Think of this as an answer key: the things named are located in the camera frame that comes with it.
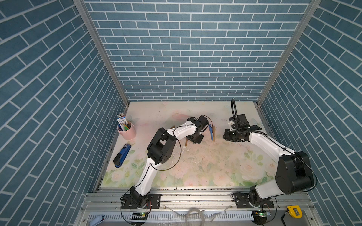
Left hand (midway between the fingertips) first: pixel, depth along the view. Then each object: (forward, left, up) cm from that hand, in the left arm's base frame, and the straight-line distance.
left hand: (199, 142), depth 97 cm
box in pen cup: (+4, +49, +15) cm, 51 cm away
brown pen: (0, +9, 0) cm, 9 cm away
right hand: (-1, -16, +9) cm, 18 cm away
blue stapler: (-12, +50, +1) cm, 52 cm away
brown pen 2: (+7, -12, 0) cm, 14 cm away
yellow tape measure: (-41, -46, +3) cm, 61 cm away
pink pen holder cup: (+3, +47, +5) cm, 47 cm away
